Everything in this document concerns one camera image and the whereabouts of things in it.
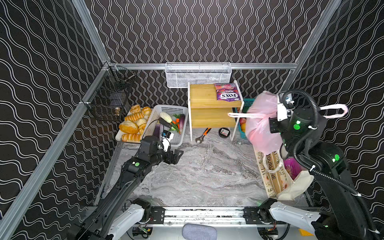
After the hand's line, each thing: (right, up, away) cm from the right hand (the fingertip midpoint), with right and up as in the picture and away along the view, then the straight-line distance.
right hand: (281, 108), depth 55 cm
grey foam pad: (-32, -55, +13) cm, 65 cm away
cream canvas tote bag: (+8, -33, +17) cm, 38 cm away
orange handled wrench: (-27, -16, +48) cm, 58 cm away
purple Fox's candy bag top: (-14, +12, +25) cm, 31 cm away
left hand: (-39, -18, +19) cm, 48 cm away
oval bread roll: (-78, -7, +50) cm, 93 cm away
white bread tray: (-84, -13, +49) cm, 98 cm away
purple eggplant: (-40, -1, +52) cm, 65 cm away
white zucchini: (-52, 0, +52) cm, 74 cm away
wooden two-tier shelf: (-25, +2, +35) cm, 43 cm away
